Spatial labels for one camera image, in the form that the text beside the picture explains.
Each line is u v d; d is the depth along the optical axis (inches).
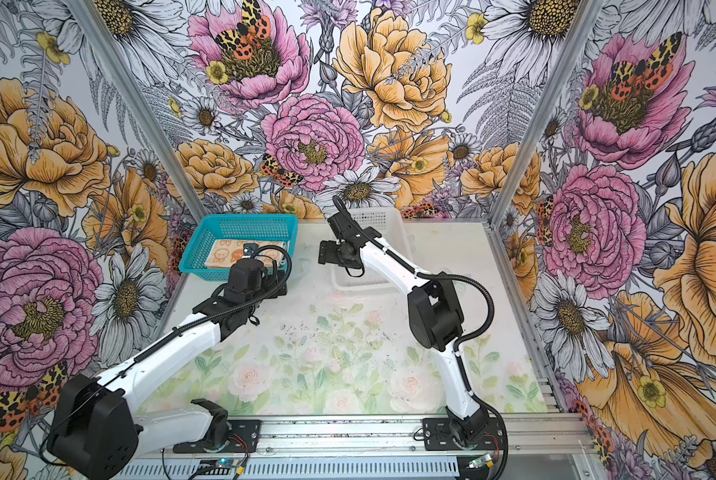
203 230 42.1
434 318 21.7
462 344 21.8
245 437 29.0
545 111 35.2
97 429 15.6
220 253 41.4
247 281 24.9
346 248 27.2
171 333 20.1
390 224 45.4
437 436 28.9
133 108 34.3
